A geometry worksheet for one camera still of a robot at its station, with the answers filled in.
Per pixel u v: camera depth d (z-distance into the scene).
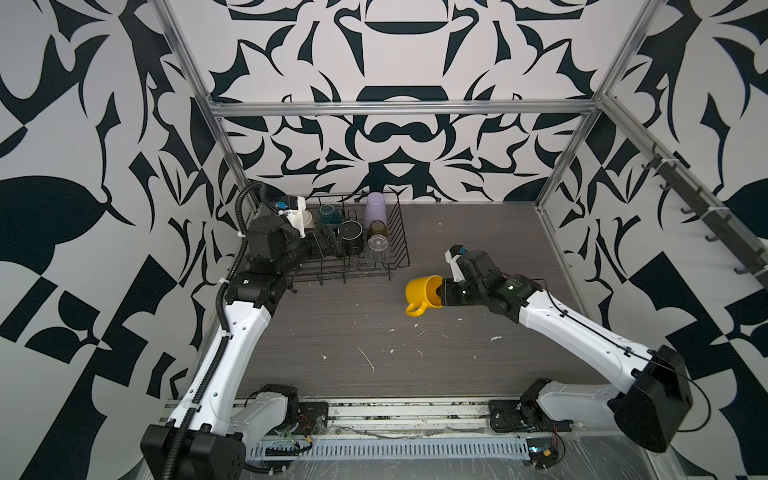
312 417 0.75
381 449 0.65
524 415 0.67
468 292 0.67
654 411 0.39
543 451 0.71
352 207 1.18
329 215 0.99
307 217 1.02
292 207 0.62
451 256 0.75
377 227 1.01
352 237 0.96
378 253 0.96
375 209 1.03
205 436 0.37
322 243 0.64
